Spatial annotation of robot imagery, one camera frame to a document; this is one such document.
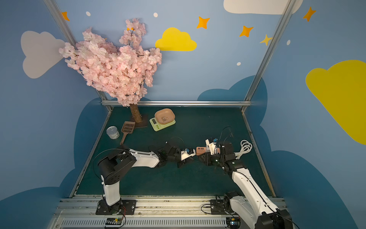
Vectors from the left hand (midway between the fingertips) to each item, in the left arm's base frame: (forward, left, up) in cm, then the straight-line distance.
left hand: (193, 156), depth 88 cm
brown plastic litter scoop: (+24, +50, -5) cm, 56 cm away
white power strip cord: (+9, -37, -3) cm, 38 cm away
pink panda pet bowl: (+35, +22, -2) cm, 41 cm away
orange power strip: (+6, -7, -2) cm, 9 cm away
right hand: (-2, -5, +6) cm, 8 cm away
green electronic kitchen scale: (+26, +27, -4) cm, 37 cm away
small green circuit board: (-34, +42, -8) cm, 55 cm away
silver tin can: (+17, +57, 0) cm, 59 cm away
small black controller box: (-33, -21, -8) cm, 40 cm away
